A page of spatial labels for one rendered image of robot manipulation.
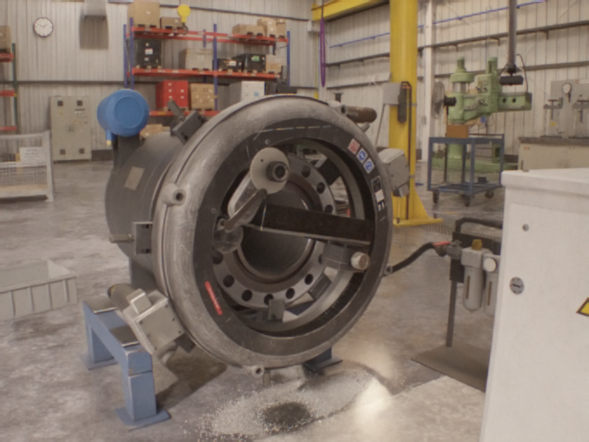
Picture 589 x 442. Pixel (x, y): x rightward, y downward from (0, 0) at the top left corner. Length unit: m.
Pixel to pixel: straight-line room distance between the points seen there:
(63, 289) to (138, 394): 1.25
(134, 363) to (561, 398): 1.23
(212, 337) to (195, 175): 0.40
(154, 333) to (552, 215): 0.91
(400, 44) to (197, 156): 4.00
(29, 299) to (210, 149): 1.74
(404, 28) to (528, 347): 4.55
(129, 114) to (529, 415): 1.55
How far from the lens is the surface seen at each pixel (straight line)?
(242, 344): 1.29
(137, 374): 1.60
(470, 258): 1.90
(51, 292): 2.75
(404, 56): 5.00
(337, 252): 1.34
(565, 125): 8.33
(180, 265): 1.16
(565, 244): 0.59
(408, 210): 5.00
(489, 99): 12.37
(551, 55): 13.53
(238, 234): 1.26
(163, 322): 1.21
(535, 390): 0.66
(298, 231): 1.28
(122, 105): 1.82
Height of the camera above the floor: 0.89
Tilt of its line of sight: 10 degrees down
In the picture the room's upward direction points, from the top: straight up
